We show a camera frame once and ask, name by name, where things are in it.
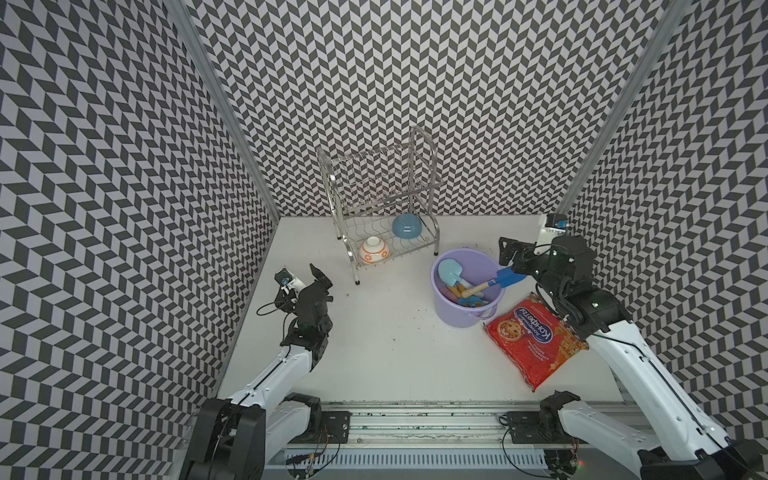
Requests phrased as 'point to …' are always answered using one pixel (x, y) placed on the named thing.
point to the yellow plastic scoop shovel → (454, 291)
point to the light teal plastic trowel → (450, 270)
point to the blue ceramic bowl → (406, 226)
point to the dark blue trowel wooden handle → (503, 279)
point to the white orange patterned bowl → (373, 250)
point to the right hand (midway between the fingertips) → (517, 247)
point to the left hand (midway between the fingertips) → (299, 276)
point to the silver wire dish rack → (383, 199)
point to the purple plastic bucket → (478, 266)
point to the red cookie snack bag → (533, 339)
